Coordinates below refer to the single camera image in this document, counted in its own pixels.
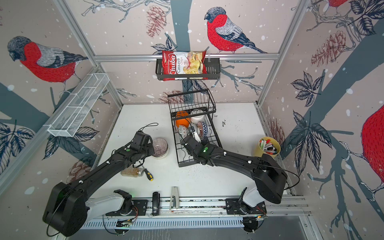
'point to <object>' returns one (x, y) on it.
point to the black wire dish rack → (191, 113)
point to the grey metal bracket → (174, 191)
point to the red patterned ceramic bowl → (202, 128)
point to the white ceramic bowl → (195, 119)
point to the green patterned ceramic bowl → (183, 131)
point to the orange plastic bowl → (183, 121)
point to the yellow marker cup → (267, 145)
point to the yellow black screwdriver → (148, 174)
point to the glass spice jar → (132, 172)
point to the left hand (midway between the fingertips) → (151, 148)
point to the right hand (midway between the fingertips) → (194, 144)
